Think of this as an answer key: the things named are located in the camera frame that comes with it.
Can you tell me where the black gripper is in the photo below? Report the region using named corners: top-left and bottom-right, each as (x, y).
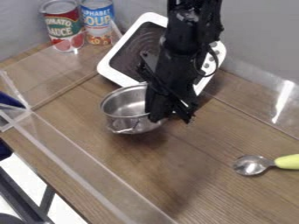
top-left (137, 47), bottom-right (201, 125)

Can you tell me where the silver pot with handles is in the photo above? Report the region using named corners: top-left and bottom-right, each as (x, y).
top-left (100, 83), bottom-right (167, 135)

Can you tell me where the white and black stove top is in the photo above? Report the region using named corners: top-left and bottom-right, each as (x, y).
top-left (97, 12), bottom-right (227, 95)

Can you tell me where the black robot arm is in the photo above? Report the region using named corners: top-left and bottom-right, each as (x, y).
top-left (136, 0), bottom-right (224, 123)

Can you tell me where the alphabet soup can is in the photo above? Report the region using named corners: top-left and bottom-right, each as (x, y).
top-left (80, 0), bottom-right (115, 46)

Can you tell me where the clear acrylic barrier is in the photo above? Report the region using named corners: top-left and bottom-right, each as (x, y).
top-left (0, 70), bottom-right (179, 224)

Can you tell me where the tomato sauce can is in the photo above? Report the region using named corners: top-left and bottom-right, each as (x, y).
top-left (40, 0), bottom-right (84, 52)

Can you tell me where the blue object at left edge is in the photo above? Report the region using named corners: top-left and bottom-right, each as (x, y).
top-left (0, 91), bottom-right (24, 161)

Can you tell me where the spoon with green handle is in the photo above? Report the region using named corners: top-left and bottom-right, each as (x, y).
top-left (232, 154), bottom-right (299, 176)

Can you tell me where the black metal table frame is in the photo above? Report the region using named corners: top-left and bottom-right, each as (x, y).
top-left (0, 167), bottom-right (54, 224)

